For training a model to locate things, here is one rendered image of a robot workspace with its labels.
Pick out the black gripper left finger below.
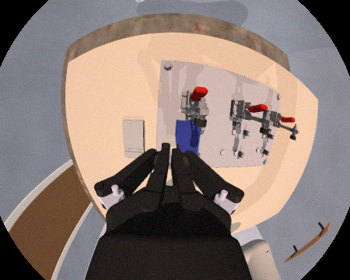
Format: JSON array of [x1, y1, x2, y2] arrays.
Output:
[[94, 135, 171, 216]]

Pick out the blue rectangular plate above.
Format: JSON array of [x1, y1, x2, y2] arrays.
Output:
[[175, 120, 201, 154]]

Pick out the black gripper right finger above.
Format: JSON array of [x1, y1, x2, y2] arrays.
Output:
[[170, 135, 244, 218]]

